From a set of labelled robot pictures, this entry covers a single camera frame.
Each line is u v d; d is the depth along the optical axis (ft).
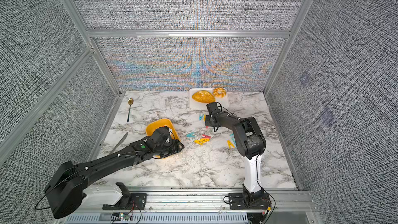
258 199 2.19
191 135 3.19
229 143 3.03
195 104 3.72
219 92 3.93
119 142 3.11
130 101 3.71
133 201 2.40
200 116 3.48
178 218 2.31
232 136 2.54
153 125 3.29
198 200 2.46
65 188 1.33
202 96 3.68
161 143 2.11
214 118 2.50
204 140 3.10
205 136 3.15
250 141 1.77
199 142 3.06
